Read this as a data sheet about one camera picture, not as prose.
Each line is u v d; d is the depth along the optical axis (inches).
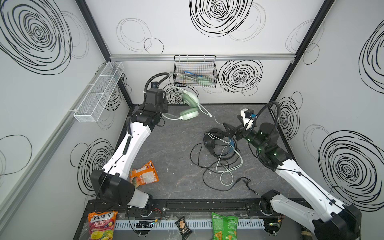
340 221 14.7
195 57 35.9
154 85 24.7
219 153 35.8
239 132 24.5
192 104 29.7
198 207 29.7
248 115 22.9
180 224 26.9
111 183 15.3
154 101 21.3
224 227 25.8
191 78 33.6
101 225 26.3
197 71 35.0
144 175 31.8
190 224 27.7
